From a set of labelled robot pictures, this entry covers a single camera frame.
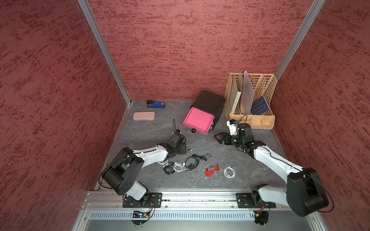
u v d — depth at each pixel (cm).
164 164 85
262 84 103
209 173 83
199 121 93
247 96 104
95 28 78
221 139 77
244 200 74
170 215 77
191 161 88
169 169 83
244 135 67
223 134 77
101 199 76
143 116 109
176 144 71
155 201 74
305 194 41
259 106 103
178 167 85
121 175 44
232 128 79
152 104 116
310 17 74
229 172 84
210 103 104
